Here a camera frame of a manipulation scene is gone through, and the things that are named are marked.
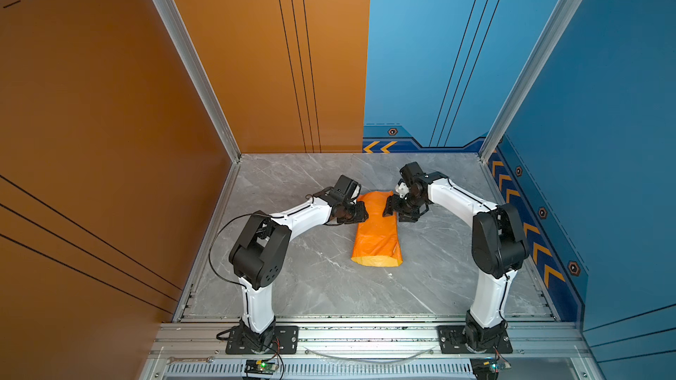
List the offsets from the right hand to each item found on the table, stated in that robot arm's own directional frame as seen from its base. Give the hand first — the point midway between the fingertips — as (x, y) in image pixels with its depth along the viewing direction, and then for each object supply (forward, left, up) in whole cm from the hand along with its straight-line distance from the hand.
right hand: (391, 215), depth 93 cm
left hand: (0, +8, +1) cm, 8 cm away
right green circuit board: (-43, -22, -8) cm, 49 cm away
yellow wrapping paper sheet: (-10, +6, +1) cm, 12 cm away
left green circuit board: (-44, +39, -7) cm, 59 cm away
